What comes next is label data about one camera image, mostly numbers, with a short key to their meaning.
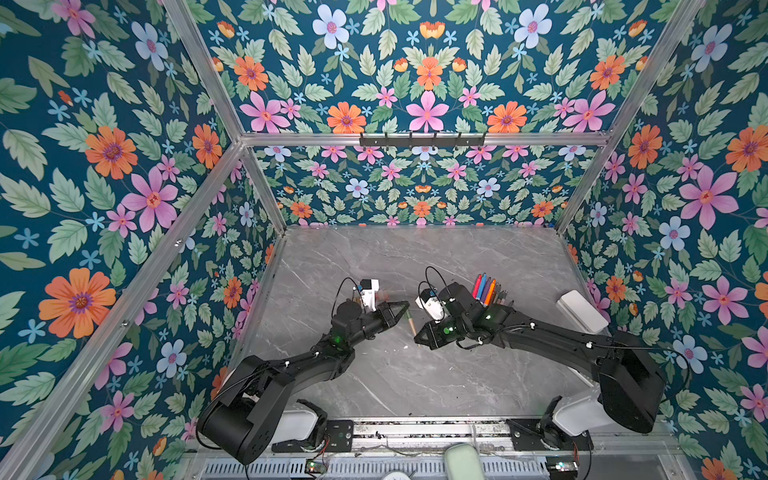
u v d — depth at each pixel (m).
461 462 0.68
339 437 0.73
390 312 0.75
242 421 0.42
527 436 0.72
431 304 0.75
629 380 0.42
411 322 0.79
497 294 1.00
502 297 0.99
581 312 0.92
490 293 1.00
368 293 0.77
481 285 1.01
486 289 1.01
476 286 1.01
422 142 0.92
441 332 0.70
